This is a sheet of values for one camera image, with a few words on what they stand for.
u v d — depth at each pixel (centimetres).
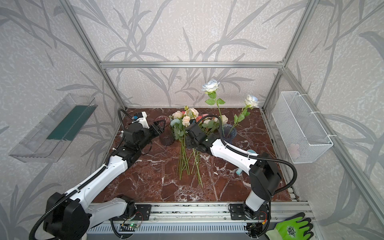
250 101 72
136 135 58
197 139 62
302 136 61
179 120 105
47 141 63
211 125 102
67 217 39
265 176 43
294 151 73
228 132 83
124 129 57
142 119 69
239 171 85
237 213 74
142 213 72
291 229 68
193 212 75
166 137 93
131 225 71
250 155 47
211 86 71
